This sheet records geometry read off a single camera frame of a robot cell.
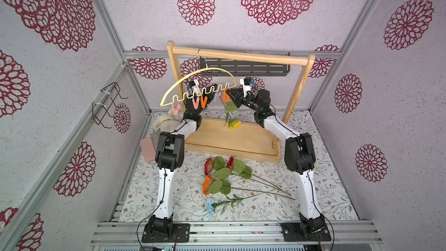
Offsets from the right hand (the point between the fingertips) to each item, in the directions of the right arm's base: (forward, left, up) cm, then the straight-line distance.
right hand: (227, 88), depth 86 cm
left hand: (+7, +5, -2) cm, 8 cm away
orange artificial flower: (-39, +1, -29) cm, 49 cm away
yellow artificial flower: (-2, -1, -11) cm, 11 cm away
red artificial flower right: (-29, -7, -29) cm, 42 cm away
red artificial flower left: (-27, +5, -29) cm, 40 cm away
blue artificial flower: (-48, +7, -28) cm, 56 cm away
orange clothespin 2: (-3, +1, -2) cm, 4 cm away
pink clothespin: (-13, +14, +2) cm, 19 cm away
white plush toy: (-3, +37, -23) cm, 43 cm away
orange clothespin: (-12, +10, +1) cm, 16 cm away
